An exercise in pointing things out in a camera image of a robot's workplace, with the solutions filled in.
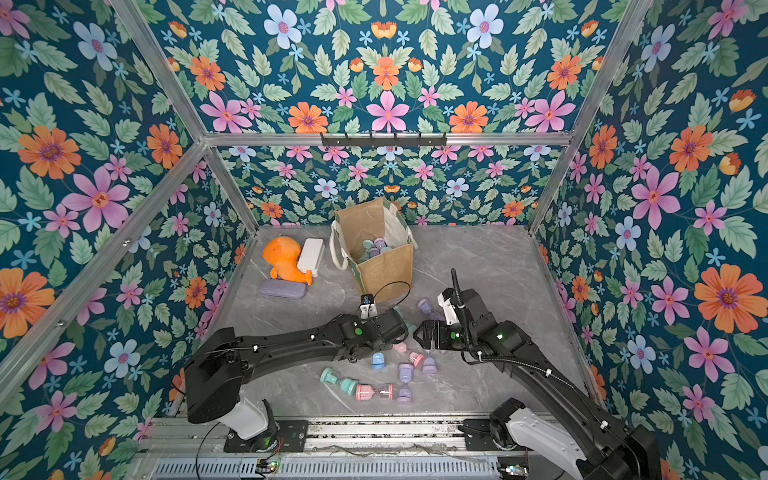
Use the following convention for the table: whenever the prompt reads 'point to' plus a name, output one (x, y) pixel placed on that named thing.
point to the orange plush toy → (282, 254)
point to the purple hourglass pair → (429, 366)
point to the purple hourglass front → (406, 370)
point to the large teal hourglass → (368, 244)
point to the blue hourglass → (378, 362)
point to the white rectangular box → (310, 256)
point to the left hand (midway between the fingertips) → (389, 338)
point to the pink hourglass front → (364, 392)
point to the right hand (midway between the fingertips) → (432, 330)
